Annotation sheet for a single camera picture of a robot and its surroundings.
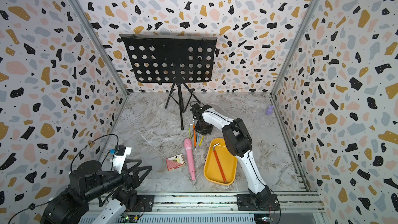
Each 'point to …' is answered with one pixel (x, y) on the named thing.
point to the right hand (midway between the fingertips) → (200, 133)
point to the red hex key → (218, 161)
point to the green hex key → (189, 132)
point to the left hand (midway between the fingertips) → (147, 165)
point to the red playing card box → (174, 162)
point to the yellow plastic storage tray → (227, 160)
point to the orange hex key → (194, 126)
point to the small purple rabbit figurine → (269, 110)
